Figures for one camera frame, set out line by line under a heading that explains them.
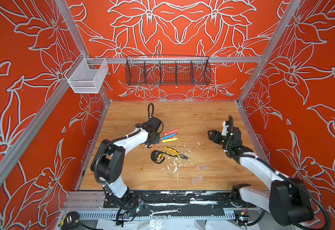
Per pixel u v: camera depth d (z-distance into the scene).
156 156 0.85
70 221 0.66
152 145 0.81
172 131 1.00
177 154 0.88
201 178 0.79
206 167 0.84
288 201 0.40
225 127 0.77
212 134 0.79
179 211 0.70
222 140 0.74
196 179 0.79
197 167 0.83
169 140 0.96
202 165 0.85
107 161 0.46
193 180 0.79
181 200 0.74
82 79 0.88
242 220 0.68
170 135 0.98
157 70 1.01
